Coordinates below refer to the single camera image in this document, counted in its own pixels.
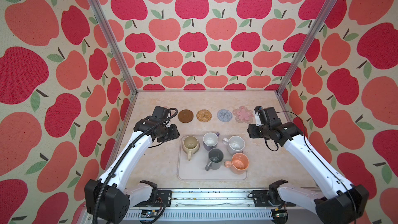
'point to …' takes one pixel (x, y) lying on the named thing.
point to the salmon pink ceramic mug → (239, 164)
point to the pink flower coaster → (243, 114)
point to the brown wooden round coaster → (185, 116)
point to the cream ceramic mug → (190, 143)
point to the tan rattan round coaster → (203, 115)
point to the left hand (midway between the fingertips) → (179, 135)
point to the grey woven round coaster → (224, 115)
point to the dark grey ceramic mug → (216, 156)
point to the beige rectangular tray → (194, 169)
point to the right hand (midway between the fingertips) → (256, 128)
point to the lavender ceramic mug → (210, 140)
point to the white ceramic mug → (235, 143)
